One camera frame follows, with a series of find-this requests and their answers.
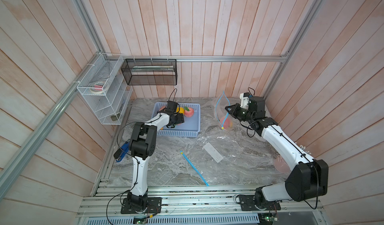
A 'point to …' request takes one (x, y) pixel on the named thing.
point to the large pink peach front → (228, 124)
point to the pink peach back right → (188, 112)
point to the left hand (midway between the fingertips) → (179, 121)
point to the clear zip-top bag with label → (216, 159)
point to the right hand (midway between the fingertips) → (224, 106)
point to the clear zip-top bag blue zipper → (222, 102)
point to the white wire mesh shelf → (110, 105)
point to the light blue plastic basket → (190, 128)
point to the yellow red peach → (181, 109)
